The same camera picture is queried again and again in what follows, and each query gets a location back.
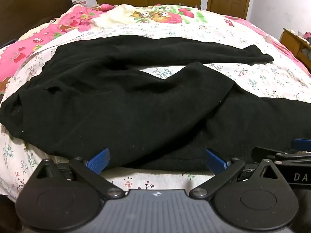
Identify white floral bed sheet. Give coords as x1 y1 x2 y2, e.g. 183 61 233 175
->
0 22 311 199

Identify pink strawberry print quilt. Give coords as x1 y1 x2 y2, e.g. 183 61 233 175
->
0 3 311 95

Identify black pants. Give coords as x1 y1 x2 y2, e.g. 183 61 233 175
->
0 34 311 173

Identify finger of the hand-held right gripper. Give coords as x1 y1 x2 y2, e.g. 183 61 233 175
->
292 138 311 151
251 146 311 166

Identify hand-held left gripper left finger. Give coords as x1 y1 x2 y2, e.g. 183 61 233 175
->
33 148 126 199

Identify dark brown wooden headboard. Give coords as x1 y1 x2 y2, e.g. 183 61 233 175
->
0 0 73 45

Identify wooden nightstand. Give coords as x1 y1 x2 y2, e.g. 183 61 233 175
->
279 28 311 72

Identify pink pillow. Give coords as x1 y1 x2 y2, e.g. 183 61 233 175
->
99 3 118 11

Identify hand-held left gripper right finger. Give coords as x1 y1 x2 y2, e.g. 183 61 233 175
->
190 148 282 199

